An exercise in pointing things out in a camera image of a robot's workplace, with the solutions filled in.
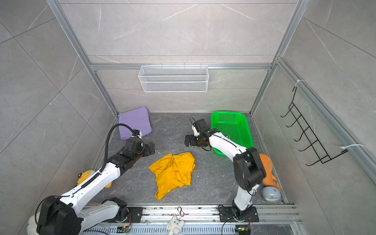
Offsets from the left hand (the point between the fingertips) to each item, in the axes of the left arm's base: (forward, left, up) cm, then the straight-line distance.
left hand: (149, 143), depth 84 cm
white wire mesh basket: (+43, -14, +14) cm, 48 cm away
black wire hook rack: (-15, -79, +17) cm, 82 cm away
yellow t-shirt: (-13, -13, -11) cm, 22 cm away
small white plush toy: (-40, -16, -11) cm, 44 cm away
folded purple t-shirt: (+32, +17, -13) cm, 38 cm away
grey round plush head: (-28, -65, -9) cm, 71 cm away
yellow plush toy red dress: (-15, +35, -8) cm, 39 cm away
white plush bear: (-40, +37, +5) cm, 54 cm away
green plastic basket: (+26, -59, -19) cm, 67 cm away
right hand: (+3, -26, -5) cm, 27 cm away
